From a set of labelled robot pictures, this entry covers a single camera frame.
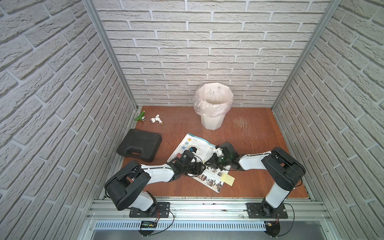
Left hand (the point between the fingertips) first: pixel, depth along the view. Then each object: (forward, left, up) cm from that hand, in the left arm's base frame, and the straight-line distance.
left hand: (200, 163), depth 88 cm
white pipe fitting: (+33, +34, 0) cm, 48 cm away
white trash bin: (+28, -10, +4) cm, 29 cm away
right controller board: (-32, -34, -2) cm, 47 cm away
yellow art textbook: (-8, -6, -3) cm, 10 cm away
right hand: (0, -3, -1) cm, 3 cm away
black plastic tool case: (+13, +39, +1) cm, 41 cm away
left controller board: (-30, +26, -4) cm, 40 cm away
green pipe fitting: (+36, +43, 0) cm, 56 cm away
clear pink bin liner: (+42, -10, +13) cm, 45 cm away
